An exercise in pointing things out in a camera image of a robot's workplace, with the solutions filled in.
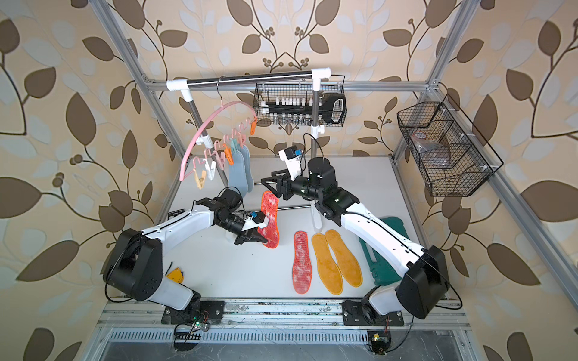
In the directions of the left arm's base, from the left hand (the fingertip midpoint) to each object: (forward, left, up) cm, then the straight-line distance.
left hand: (265, 238), depth 80 cm
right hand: (+10, -2, +22) cm, 24 cm away
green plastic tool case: (-10, -43, -7) cm, 44 cm away
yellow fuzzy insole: (-5, -31, -10) cm, 33 cm away
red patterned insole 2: (+5, -2, +14) cm, 15 cm away
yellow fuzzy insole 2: (-9, -24, -11) cm, 28 cm away
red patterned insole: (-9, -13, -10) cm, 19 cm away
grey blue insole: (+21, +12, +12) cm, 27 cm away
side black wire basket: (+18, -62, +25) cm, 69 cm away
